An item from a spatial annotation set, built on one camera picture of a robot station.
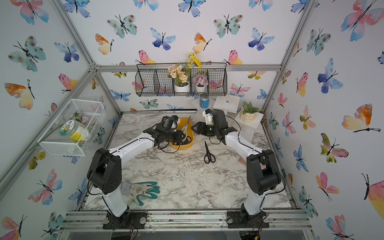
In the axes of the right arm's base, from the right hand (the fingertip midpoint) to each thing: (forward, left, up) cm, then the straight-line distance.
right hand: (195, 127), depth 86 cm
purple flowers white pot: (+23, -2, +15) cm, 27 cm away
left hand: (-1, +6, -6) cm, 8 cm away
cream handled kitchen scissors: (+2, +7, -5) cm, 9 cm away
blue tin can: (+21, -5, +1) cm, 22 cm away
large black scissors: (-8, -9, -20) cm, 23 cm away
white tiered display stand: (+19, -21, +1) cm, 29 cm away
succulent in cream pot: (+9, -31, +4) cm, 32 cm away
